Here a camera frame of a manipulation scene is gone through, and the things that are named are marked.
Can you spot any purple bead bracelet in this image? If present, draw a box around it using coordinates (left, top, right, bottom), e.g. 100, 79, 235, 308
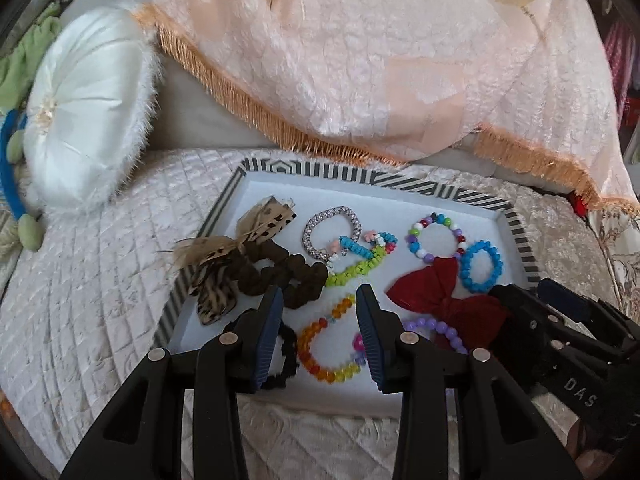
401, 314, 469, 356

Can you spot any multicolour bead bracelet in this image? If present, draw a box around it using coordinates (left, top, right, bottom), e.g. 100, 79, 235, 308
406, 211, 469, 266

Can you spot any green blue bead bracelet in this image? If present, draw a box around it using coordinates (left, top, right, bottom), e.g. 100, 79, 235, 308
324, 230, 399, 288

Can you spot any red velvet bow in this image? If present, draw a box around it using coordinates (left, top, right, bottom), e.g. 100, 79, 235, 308
386, 257, 509, 351

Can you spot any red small object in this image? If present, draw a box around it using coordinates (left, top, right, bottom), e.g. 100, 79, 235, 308
566, 192, 588, 219

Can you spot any cream quilted mattress cover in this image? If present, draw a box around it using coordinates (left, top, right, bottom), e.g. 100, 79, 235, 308
0, 146, 622, 480

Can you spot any striped white tray box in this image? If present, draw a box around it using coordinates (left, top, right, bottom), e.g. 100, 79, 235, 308
152, 157, 541, 418

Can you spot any leopard print bow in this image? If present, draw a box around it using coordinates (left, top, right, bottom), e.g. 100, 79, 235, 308
174, 196, 296, 325

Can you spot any brown scrunchie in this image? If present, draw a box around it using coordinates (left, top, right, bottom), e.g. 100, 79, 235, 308
226, 240, 329, 310

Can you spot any pink polka dot garment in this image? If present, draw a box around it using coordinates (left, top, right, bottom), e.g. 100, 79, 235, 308
604, 20, 638, 126

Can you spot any peach fringed bedspread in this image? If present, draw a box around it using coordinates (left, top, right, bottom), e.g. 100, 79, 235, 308
134, 0, 639, 212

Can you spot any white round satin cushion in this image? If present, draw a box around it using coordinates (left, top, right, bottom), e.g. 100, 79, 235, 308
23, 6, 162, 212

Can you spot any green fabric toy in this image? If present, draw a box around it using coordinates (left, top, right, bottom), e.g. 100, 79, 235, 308
0, 2, 62, 116

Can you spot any rainbow bead bracelet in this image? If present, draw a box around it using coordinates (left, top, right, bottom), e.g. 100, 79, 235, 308
296, 292, 369, 385

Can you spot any black bead bracelet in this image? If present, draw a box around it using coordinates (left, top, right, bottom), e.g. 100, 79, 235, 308
259, 318, 301, 392

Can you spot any silver lilac woven bracelet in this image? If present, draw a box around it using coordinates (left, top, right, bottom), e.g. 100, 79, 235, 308
300, 205, 364, 264

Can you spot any blue cord loop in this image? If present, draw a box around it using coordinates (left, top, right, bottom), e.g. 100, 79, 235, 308
0, 108, 47, 254

